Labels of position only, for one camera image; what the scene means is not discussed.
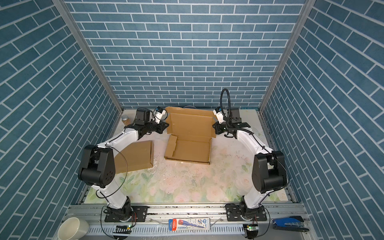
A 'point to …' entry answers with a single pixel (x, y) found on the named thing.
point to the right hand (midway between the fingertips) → (213, 123)
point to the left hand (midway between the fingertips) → (168, 124)
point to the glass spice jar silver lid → (126, 120)
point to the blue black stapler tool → (293, 223)
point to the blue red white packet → (188, 224)
